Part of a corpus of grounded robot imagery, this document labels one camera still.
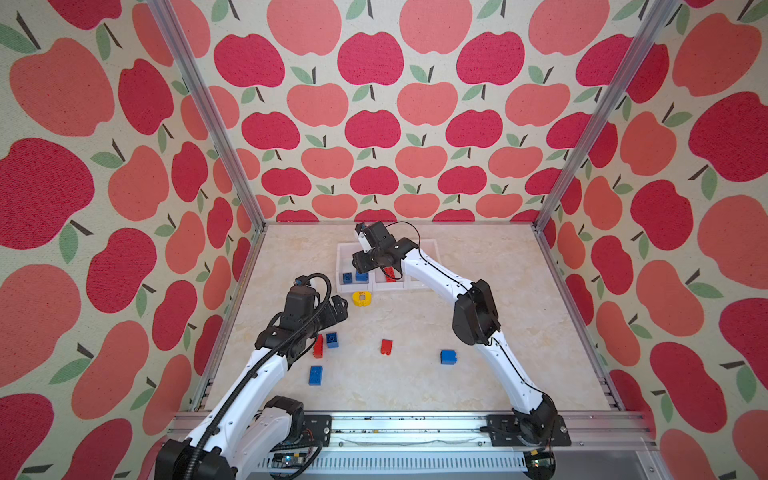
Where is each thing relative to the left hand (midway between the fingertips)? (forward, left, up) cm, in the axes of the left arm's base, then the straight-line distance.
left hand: (340, 308), depth 82 cm
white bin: (+24, +2, -10) cm, 26 cm away
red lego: (+2, -14, +14) cm, 20 cm away
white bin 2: (+15, -10, -9) cm, 21 cm away
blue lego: (+18, -5, -9) cm, 21 cm away
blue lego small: (+19, 0, -12) cm, 22 cm away
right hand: (+21, -6, -3) cm, 22 cm away
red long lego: (-6, +7, -12) cm, 15 cm away
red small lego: (-6, -13, -13) cm, 19 cm away
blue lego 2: (-9, -31, -13) cm, 35 cm away
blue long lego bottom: (-14, +7, -12) cm, 20 cm away
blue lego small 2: (-5, +3, -10) cm, 11 cm away
